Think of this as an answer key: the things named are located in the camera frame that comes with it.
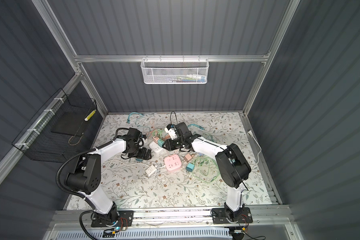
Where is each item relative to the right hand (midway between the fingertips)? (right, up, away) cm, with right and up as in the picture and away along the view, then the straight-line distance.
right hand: (165, 146), depth 88 cm
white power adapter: (-9, -14, -1) cm, 17 cm away
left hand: (-15, -7, +5) cm, 17 cm away
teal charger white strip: (-4, +2, +6) cm, 7 cm away
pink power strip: (+4, -10, +3) cm, 11 cm away
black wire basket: (-49, +11, -16) cm, 52 cm away
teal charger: (-17, -9, +4) cm, 20 cm away
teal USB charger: (+15, -12, +1) cm, 19 cm away
